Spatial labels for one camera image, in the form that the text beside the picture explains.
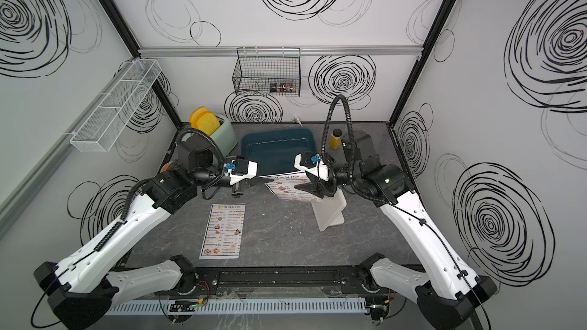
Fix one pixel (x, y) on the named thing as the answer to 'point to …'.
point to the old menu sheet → (283, 186)
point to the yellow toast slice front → (209, 123)
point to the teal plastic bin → (274, 151)
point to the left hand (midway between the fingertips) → (271, 176)
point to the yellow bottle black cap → (335, 139)
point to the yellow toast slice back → (195, 115)
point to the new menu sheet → (224, 234)
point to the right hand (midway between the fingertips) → (301, 173)
